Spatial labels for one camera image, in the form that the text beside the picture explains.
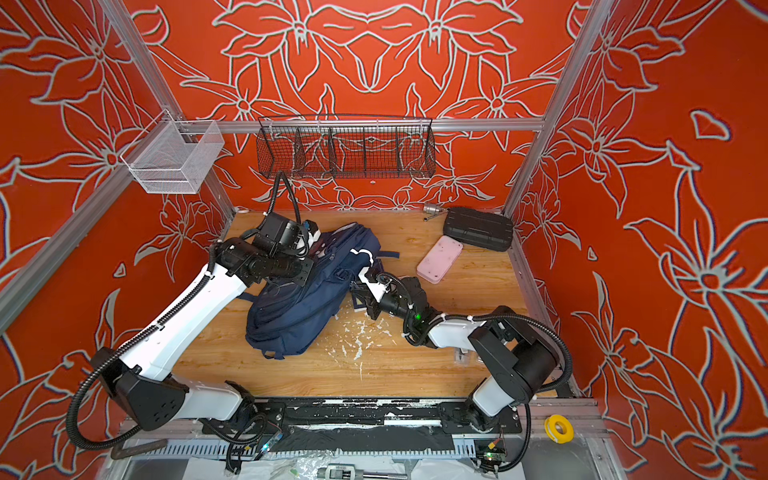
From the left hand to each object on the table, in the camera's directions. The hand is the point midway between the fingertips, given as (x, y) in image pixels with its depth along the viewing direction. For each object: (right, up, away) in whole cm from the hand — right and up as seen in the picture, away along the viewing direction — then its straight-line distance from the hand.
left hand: (312, 264), depth 75 cm
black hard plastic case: (+54, +10, +33) cm, 64 cm away
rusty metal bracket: (-44, -44, -6) cm, 62 cm away
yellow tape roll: (+61, -40, -4) cm, 73 cm away
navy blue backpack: (-5, -12, -5) cm, 14 cm away
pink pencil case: (+38, -1, +28) cm, 47 cm away
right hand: (+9, -7, +5) cm, 12 cm away
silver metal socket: (+38, +18, +43) cm, 60 cm away
